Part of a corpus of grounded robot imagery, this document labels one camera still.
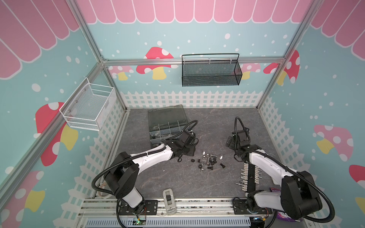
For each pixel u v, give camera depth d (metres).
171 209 0.72
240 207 0.74
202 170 0.87
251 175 0.84
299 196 0.41
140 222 0.72
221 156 0.90
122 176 0.44
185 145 0.70
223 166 0.89
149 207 0.75
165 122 1.20
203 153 0.92
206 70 0.94
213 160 0.92
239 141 0.68
